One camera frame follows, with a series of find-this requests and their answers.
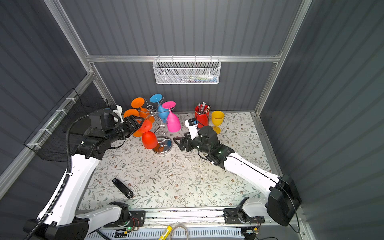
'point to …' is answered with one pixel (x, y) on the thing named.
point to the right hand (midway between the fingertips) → (180, 138)
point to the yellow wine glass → (217, 117)
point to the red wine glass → (149, 139)
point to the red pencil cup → (202, 115)
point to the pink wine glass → (173, 123)
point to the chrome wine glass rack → (163, 145)
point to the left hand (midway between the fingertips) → (141, 121)
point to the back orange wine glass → (138, 102)
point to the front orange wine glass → (133, 112)
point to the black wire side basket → (48, 142)
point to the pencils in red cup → (203, 108)
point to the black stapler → (124, 189)
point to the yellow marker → (166, 233)
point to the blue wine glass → (163, 113)
